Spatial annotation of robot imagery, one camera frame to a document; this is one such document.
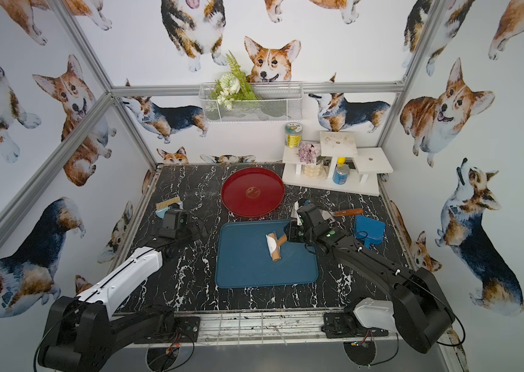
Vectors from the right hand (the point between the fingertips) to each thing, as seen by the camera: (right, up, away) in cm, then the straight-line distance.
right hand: (293, 223), depth 85 cm
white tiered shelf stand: (+32, +23, +17) cm, 43 cm away
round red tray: (-17, +10, +25) cm, 32 cm away
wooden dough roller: (-5, -7, +1) cm, 9 cm away
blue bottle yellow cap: (+24, +20, +22) cm, 38 cm away
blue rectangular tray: (-19, -15, +4) cm, 24 cm away
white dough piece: (-8, -9, +5) cm, 13 cm away
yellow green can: (+1, +36, +19) cm, 41 cm away
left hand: (-38, 0, +4) cm, 38 cm away
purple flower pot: (+10, +22, +25) cm, 35 cm away
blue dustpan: (+33, -5, +13) cm, 36 cm away
